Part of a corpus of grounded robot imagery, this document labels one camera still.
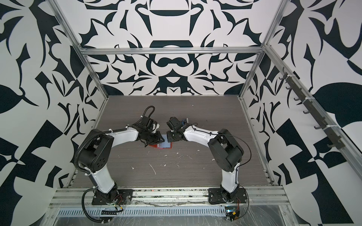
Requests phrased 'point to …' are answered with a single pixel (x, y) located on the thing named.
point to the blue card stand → (185, 121)
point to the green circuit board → (231, 213)
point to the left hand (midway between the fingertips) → (165, 138)
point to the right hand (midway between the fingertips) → (170, 136)
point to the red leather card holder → (164, 144)
